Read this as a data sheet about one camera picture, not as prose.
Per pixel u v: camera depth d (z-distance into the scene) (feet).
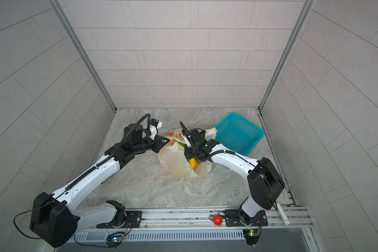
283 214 2.32
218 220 2.26
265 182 1.40
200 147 2.02
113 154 1.67
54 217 1.20
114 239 2.11
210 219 2.31
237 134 3.34
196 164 2.80
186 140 2.45
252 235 2.22
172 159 2.42
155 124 2.19
